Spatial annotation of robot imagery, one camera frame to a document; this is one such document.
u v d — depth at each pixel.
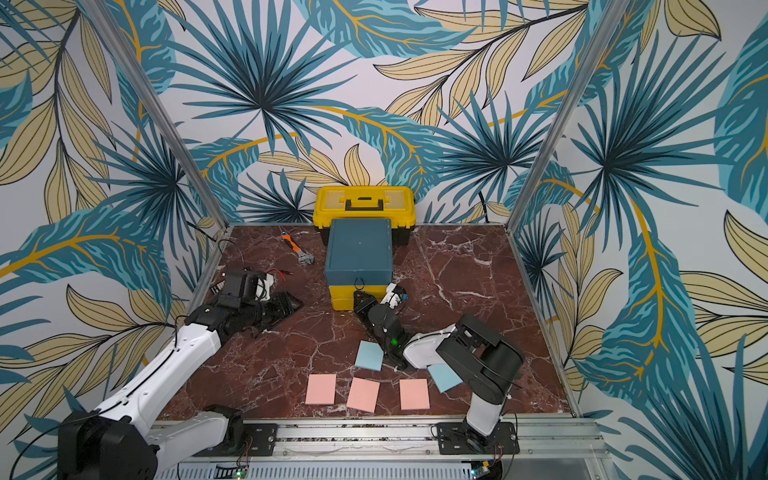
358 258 0.82
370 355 0.88
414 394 0.80
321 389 0.82
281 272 1.04
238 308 0.61
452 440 0.73
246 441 0.72
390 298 0.82
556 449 0.74
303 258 1.09
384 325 0.66
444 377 0.83
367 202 1.04
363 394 0.80
